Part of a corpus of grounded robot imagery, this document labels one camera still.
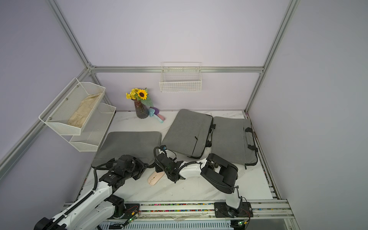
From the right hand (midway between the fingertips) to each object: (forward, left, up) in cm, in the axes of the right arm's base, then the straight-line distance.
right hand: (160, 161), depth 89 cm
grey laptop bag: (+11, +11, +2) cm, 16 cm away
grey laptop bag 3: (+15, -50, 0) cm, 53 cm away
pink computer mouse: (-10, +2, 0) cm, 11 cm away
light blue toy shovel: (+44, +12, +1) cm, 46 cm away
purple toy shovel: (+46, +8, 0) cm, 47 cm away
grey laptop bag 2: (+21, -20, +1) cm, 29 cm away
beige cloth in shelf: (+13, +41, +29) cm, 51 cm away
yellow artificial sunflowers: (+40, +15, +22) cm, 48 cm away
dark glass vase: (+39, +17, +6) cm, 44 cm away
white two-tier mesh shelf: (+12, +45, +11) cm, 48 cm away
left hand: (-4, +6, +4) cm, 8 cm away
